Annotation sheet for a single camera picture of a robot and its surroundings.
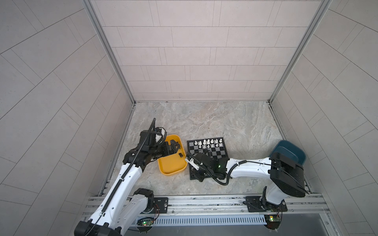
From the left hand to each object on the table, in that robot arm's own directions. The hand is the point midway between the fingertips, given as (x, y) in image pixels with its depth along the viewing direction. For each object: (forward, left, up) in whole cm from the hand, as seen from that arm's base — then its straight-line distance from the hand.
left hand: (177, 145), depth 76 cm
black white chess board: (+5, -22, -13) cm, 26 cm away
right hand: (-10, -8, -13) cm, 18 cm away
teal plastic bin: (+6, -66, -14) cm, 68 cm away
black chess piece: (+1, -1, -14) cm, 14 cm away
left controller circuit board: (-32, +13, -12) cm, 37 cm away
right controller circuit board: (-31, -46, -15) cm, 58 cm away
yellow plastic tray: (-4, +3, -14) cm, 15 cm away
